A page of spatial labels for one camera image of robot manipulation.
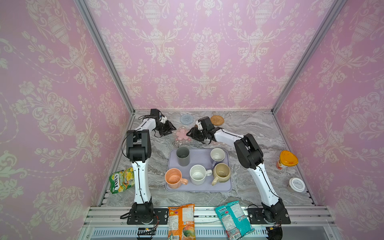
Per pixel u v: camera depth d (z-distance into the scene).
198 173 0.87
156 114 0.92
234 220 0.70
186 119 1.14
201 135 0.92
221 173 0.88
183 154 0.92
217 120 1.16
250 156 0.62
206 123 0.86
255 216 0.73
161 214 0.75
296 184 0.78
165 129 0.97
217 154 0.92
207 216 0.76
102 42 0.82
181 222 0.70
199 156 0.95
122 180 0.84
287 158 0.83
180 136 1.06
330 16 0.72
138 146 0.63
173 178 0.86
